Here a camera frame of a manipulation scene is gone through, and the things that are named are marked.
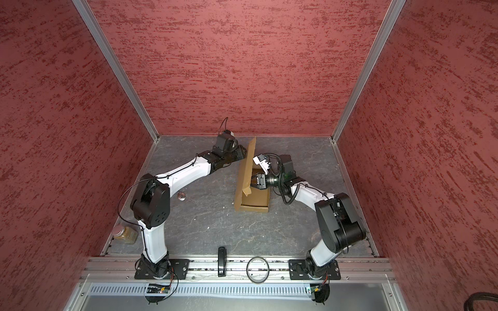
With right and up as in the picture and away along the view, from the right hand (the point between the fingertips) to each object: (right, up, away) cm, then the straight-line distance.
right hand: (245, 186), depth 81 cm
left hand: (-1, +14, +11) cm, 18 cm away
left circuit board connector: (-34, -38, -8) cm, 52 cm away
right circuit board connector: (+29, -38, -11) cm, 49 cm away
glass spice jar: (-47, -19, -5) cm, 51 cm away
